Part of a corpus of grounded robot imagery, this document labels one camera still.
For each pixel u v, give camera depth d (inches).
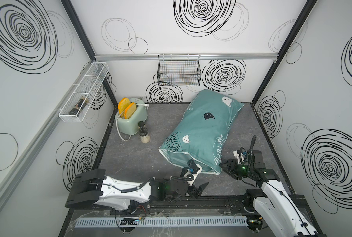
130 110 35.1
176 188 20.5
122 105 35.1
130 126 36.7
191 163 34.5
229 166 28.3
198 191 24.3
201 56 59.1
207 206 29.7
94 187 18.5
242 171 27.4
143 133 35.9
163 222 30.3
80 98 28.6
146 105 38.6
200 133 33.3
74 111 25.9
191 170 23.1
